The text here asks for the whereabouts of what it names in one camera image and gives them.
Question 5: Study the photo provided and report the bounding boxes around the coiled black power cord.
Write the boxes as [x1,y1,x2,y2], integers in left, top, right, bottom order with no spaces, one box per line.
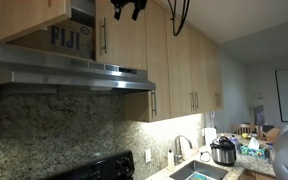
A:
[199,150,212,163]

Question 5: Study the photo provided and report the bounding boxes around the stainless steel sink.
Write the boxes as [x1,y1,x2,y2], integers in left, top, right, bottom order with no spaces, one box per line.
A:
[168,159,229,180]

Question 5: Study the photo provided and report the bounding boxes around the steel cupboard bar handle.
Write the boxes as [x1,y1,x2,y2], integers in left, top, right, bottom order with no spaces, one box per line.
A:
[194,90,200,111]
[189,90,195,112]
[151,89,158,117]
[100,17,109,55]

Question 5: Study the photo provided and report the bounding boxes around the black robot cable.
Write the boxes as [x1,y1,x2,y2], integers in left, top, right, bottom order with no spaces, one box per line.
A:
[166,0,192,37]

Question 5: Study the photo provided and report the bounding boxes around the white soap dispenser bottle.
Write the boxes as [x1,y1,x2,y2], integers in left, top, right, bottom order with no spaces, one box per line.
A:
[167,148,176,172]

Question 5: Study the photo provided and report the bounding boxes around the black stove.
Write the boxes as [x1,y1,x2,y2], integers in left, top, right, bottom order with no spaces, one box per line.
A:
[41,150,136,180]

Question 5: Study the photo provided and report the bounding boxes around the brown cardboard box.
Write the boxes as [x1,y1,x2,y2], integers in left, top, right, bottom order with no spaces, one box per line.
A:
[264,126,282,144]

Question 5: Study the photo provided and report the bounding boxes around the Fiji cardboard box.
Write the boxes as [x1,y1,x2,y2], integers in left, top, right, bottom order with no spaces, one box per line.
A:
[8,19,97,61]

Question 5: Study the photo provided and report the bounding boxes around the teal item in sink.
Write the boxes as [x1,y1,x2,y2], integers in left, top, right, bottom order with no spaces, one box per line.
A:
[185,172,208,180]

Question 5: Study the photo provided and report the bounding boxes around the steel and black pressure cooker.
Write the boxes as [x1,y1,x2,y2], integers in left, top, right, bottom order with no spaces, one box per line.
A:
[209,135,238,167]

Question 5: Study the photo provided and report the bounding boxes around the wooden chair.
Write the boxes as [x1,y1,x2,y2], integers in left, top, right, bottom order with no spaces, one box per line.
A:
[229,122,264,138]

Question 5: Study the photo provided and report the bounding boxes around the white wall outlet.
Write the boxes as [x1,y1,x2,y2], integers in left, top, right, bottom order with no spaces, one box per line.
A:
[144,148,152,164]

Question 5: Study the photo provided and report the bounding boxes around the steel kitchen faucet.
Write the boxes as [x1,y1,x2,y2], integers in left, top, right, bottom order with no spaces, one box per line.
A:
[174,134,194,166]

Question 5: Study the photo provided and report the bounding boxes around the white paper towel roll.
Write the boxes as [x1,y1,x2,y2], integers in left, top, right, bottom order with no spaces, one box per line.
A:
[203,127,218,146]

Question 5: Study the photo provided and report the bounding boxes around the stainless steel range hood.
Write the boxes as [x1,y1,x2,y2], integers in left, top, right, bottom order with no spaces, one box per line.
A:
[0,42,157,95]

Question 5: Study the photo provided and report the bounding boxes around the dark wall poster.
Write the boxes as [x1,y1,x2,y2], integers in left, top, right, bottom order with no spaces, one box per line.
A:
[251,94,267,127]

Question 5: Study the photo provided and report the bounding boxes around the light wooden cupboard door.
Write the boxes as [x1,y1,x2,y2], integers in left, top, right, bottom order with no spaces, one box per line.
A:
[145,0,172,122]
[205,43,225,112]
[187,28,216,114]
[95,0,149,71]
[0,0,73,44]
[165,9,196,119]

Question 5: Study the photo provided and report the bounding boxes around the colourful tissue box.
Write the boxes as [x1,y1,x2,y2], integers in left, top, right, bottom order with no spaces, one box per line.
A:
[239,136,267,159]

